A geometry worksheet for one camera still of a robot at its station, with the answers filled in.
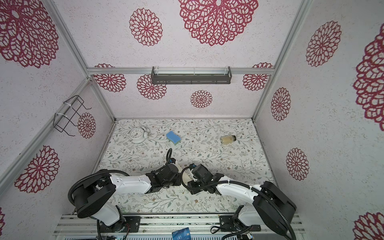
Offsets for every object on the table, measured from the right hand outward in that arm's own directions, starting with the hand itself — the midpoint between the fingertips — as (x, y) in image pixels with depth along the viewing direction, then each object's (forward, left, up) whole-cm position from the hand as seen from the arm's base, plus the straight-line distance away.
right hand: (191, 183), depth 84 cm
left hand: (+3, +6, -2) cm, 7 cm away
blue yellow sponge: (+33, +14, -1) cm, 36 cm away
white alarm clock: (+32, +39, +2) cm, 51 cm away
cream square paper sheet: (-2, +1, +13) cm, 13 cm away
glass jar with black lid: (+31, -24, 0) cm, 40 cm away
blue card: (-24, +3, -3) cm, 24 cm away
